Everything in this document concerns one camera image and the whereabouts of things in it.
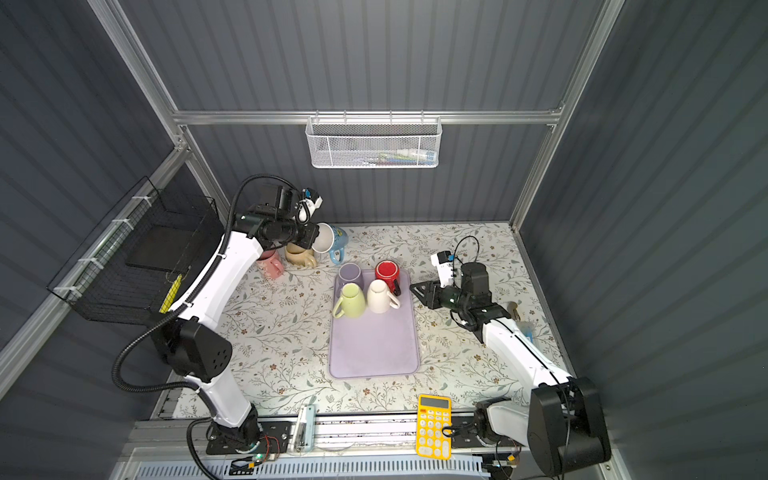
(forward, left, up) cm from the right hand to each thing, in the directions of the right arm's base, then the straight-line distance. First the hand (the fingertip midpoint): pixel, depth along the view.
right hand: (418, 289), depth 81 cm
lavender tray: (-9, +12, -17) cm, 23 cm away
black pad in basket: (+4, +65, +14) cm, 66 cm away
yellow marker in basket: (-8, +58, +11) cm, 60 cm away
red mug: (+13, +8, -9) cm, 18 cm away
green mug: (+2, +19, -9) cm, 21 cm away
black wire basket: (-2, +71, +13) cm, 72 cm away
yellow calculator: (-27, -3, -16) cm, 32 cm away
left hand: (+14, +29, +10) cm, 34 cm away
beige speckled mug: (+20, +39, -9) cm, 45 cm away
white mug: (+3, +11, -10) cm, 16 cm away
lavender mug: (+12, +22, -9) cm, 27 cm away
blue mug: (+9, +23, +12) cm, 27 cm away
